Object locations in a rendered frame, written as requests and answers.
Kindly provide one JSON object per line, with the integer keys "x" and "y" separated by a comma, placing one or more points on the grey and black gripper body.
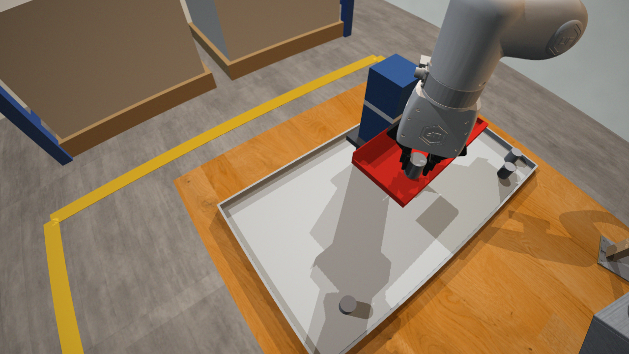
{"x": 434, "y": 128}

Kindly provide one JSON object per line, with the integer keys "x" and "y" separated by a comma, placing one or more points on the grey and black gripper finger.
{"x": 406, "y": 151}
{"x": 432, "y": 160}

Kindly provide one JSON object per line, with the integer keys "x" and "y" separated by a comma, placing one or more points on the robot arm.
{"x": 476, "y": 34}

